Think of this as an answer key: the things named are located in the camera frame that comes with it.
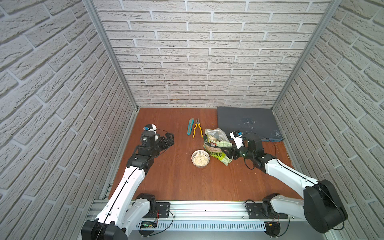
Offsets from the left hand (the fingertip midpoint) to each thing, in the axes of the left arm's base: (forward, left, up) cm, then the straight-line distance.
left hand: (166, 133), depth 79 cm
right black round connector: (-41, -53, -19) cm, 70 cm away
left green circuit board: (-39, +7, -22) cm, 45 cm away
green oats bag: (+2, -28, -9) cm, 29 cm away
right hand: (-4, -32, -8) cm, 33 cm away
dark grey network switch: (+22, -63, -15) cm, 69 cm away
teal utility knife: (+23, -13, -20) cm, 33 cm away
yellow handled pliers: (+22, -18, -19) cm, 34 cm away
